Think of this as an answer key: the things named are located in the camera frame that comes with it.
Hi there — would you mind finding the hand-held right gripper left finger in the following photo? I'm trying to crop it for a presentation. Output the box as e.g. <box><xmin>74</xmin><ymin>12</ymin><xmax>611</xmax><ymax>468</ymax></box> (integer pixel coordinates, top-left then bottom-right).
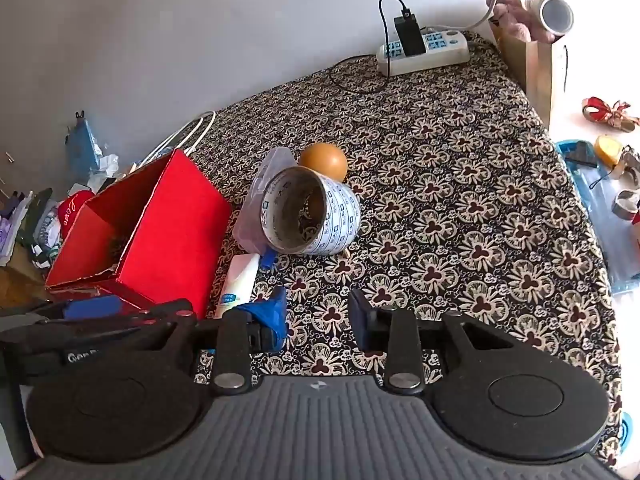
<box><xmin>150</xmin><ymin>285</ymin><xmax>290</xmax><ymax>396</ymax></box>

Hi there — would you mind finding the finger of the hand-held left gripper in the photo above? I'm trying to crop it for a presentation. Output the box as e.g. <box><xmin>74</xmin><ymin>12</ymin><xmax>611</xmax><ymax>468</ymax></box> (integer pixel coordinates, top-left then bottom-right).
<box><xmin>0</xmin><ymin>322</ymin><xmax>173</xmax><ymax>357</ymax></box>
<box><xmin>0</xmin><ymin>295</ymin><xmax>151</xmax><ymax>332</ymax></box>

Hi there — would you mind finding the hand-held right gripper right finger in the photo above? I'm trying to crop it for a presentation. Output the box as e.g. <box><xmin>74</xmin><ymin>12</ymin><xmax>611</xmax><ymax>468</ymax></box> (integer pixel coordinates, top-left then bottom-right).
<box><xmin>348</xmin><ymin>290</ymin><xmax>519</xmax><ymax>394</ymax></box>

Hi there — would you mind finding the white tube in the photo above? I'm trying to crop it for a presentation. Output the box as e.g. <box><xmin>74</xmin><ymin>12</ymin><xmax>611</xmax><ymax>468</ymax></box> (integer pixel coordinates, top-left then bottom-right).
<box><xmin>214</xmin><ymin>253</ymin><xmax>263</xmax><ymax>320</ymax></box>

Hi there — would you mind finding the clear plastic bag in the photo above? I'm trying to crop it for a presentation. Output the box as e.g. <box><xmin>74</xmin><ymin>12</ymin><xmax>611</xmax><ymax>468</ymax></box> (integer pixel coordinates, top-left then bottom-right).
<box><xmin>232</xmin><ymin>146</ymin><xmax>296</xmax><ymax>256</ymax></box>

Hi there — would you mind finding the red cardboard box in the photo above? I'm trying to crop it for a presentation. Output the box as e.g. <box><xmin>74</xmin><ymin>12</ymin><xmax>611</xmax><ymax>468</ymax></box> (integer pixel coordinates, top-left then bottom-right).
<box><xmin>44</xmin><ymin>149</ymin><xmax>233</xmax><ymax>321</ymax></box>

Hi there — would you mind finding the white printed tape roll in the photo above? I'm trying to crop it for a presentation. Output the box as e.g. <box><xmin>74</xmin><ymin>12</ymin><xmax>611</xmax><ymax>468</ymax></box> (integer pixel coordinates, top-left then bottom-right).
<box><xmin>260</xmin><ymin>166</ymin><xmax>362</xmax><ymax>256</ymax></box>

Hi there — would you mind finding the orange ball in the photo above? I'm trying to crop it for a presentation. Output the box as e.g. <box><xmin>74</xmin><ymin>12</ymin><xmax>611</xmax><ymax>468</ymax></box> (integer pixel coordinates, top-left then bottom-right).
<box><xmin>298</xmin><ymin>143</ymin><xmax>349</xmax><ymax>183</ymax></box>

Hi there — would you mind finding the red hat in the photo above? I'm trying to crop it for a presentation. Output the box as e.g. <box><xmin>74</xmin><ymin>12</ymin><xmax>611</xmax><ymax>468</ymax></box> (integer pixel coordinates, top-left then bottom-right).
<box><xmin>59</xmin><ymin>190</ymin><xmax>96</xmax><ymax>241</ymax></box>

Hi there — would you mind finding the white crumpled plastic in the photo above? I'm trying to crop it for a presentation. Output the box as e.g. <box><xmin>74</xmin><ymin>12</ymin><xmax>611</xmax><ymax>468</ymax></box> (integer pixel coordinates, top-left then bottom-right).
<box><xmin>87</xmin><ymin>154</ymin><xmax>121</xmax><ymax>181</ymax></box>

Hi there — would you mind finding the blue paper bag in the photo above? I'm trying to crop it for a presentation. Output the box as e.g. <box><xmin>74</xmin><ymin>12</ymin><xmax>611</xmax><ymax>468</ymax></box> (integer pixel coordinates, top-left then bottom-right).
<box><xmin>65</xmin><ymin>112</ymin><xmax>108</xmax><ymax>176</ymax></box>

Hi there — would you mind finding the floral patterned blanket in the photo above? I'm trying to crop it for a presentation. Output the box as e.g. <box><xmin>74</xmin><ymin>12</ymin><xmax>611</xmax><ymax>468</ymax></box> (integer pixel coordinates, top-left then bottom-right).
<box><xmin>190</xmin><ymin>30</ymin><xmax>623</xmax><ymax>466</ymax></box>

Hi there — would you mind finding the blue plastic tray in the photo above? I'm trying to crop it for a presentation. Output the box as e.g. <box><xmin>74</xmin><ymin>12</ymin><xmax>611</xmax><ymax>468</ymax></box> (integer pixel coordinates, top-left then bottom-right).
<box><xmin>555</xmin><ymin>140</ymin><xmax>640</xmax><ymax>296</ymax></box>

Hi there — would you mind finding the black binder clip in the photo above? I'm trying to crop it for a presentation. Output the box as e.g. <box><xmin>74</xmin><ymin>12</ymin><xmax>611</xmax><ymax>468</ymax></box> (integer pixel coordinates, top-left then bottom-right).
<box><xmin>565</xmin><ymin>141</ymin><xmax>599</xmax><ymax>168</ymax></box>

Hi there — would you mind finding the white power strip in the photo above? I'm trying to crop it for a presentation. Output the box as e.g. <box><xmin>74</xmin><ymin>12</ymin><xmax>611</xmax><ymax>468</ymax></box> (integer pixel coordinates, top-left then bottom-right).
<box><xmin>376</xmin><ymin>30</ymin><xmax>471</xmax><ymax>77</ymax></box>

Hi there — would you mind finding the grey tape roll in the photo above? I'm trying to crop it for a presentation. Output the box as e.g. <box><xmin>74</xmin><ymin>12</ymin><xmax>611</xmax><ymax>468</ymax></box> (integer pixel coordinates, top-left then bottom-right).
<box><xmin>612</xmin><ymin>189</ymin><xmax>640</xmax><ymax>221</ymax></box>

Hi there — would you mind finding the black charger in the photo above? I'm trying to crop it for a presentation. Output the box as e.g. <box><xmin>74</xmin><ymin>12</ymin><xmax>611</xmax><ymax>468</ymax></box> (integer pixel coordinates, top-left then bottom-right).
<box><xmin>394</xmin><ymin>9</ymin><xmax>427</xmax><ymax>57</ymax></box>

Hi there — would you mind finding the yellow tape roll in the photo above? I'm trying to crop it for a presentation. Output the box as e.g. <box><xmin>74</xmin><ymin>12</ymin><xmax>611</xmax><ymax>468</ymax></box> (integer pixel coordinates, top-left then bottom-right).
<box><xmin>595</xmin><ymin>135</ymin><xmax>623</xmax><ymax>167</ymax></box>

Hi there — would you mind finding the brown cardboard box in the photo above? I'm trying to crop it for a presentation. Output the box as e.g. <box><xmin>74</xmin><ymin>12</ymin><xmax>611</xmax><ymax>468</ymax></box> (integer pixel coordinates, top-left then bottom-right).
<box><xmin>487</xmin><ymin>20</ymin><xmax>568</xmax><ymax>131</ymax></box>

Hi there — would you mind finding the red ribbon bow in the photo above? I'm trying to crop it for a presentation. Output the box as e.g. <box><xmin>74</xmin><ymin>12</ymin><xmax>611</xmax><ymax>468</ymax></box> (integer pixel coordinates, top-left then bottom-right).
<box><xmin>582</xmin><ymin>96</ymin><xmax>640</xmax><ymax>133</ymax></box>

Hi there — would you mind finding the pink plush toy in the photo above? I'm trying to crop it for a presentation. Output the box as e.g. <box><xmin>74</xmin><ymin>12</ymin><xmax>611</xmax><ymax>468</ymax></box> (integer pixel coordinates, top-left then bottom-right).
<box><xmin>492</xmin><ymin>0</ymin><xmax>561</xmax><ymax>43</ymax></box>

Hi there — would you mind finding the white cup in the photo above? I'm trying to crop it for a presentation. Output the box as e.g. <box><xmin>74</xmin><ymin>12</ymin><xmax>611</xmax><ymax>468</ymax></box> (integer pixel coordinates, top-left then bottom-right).
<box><xmin>525</xmin><ymin>0</ymin><xmax>575</xmax><ymax>36</ymax></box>

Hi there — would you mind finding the coiled white cable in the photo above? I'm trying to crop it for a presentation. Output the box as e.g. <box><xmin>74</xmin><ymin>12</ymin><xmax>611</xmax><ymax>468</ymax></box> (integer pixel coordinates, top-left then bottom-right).
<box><xmin>145</xmin><ymin>110</ymin><xmax>217</xmax><ymax>161</ymax></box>

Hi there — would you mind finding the black cable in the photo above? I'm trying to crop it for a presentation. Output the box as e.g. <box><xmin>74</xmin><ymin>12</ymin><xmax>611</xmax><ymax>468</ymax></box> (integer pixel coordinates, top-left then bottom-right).
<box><xmin>325</xmin><ymin>0</ymin><xmax>416</xmax><ymax>95</ymax></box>

